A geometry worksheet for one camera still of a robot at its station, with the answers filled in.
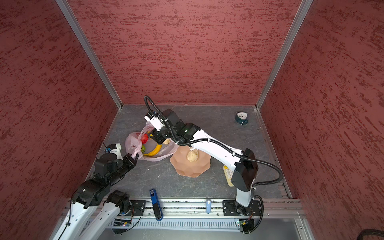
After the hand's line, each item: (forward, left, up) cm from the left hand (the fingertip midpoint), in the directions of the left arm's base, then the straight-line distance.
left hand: (139, 158), depth 74 cm
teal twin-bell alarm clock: (+39, -63, -14) cm, 75 cm away
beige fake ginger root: (+7, -27, -11) cm, 30 cm away
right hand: (+7, -6, +9) cm, 13 cm away
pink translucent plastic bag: (+5, +3, +4) cm, 7 cm away
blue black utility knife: (-21, -11, -12) cm, 27 cm away
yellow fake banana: (+11, -3, -15) cm, 19 cm away
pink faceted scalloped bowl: (+2, -22, -16) cm, 27 cm away
